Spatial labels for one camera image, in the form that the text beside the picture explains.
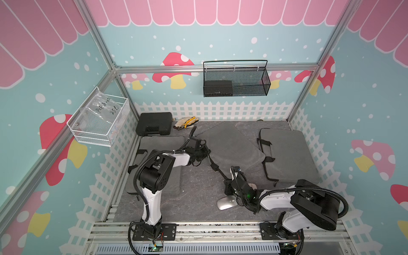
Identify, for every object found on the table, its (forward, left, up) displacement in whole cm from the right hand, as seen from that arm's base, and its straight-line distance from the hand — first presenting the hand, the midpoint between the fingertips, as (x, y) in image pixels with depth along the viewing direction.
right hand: (223, 182), depth 88 cm
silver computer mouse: (-10, -2, -1) cm, 11 cm away
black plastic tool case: (+44, +47, +3) cm, 64 cm away
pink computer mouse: (-2, -17, -1) cm, 17 cm away
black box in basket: (+42, +2, +33) cm, 53 cm away
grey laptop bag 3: (+15, -41, +1) cm, 44 cm away
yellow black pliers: (+49, +21, -1) cm, 54 cm away
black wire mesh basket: (+48, -9, +33) cm, 59 cm away
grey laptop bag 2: (+25, -7, +1) cm, 26 cm away
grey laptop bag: (+27, +48, +1) cm, 54 cm away
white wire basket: (+16, +59, +34) cm, 70 cm away
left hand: (+19, +6, +1) cm, 20 cm away
